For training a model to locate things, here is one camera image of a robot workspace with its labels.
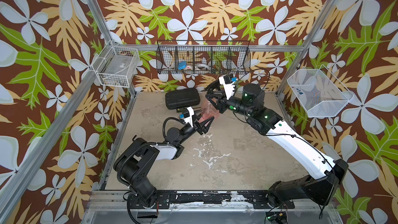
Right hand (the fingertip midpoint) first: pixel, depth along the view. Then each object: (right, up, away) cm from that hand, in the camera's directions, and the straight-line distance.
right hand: (207, 94), depth 65 cm
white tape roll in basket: (-1, +21, +34) cm, 40 cm away
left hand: (+1, -8, +7) cm, 11 cm away
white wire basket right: (+62, +1, +16) cm, 64 cm away
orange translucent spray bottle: (+1, -7, +6) cm, 10 cm away
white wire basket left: (-50, +18, +21) cm, 57 cm away
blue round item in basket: (-14, +21, +30) cm, 39 cm away
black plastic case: (-16, +1, +46) cm, 49 cm away
